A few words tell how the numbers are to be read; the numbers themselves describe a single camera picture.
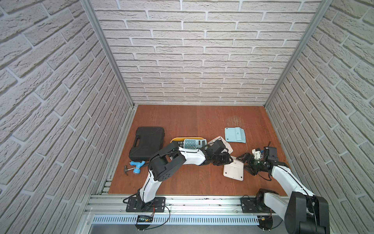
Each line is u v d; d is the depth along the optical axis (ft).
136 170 2.75
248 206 2.43
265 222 2.28
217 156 2.52
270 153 2.27
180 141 2.96
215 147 2.36
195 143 2.87
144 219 2.37
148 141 3.03
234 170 2.71
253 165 2.48
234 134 3.28
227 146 3.03
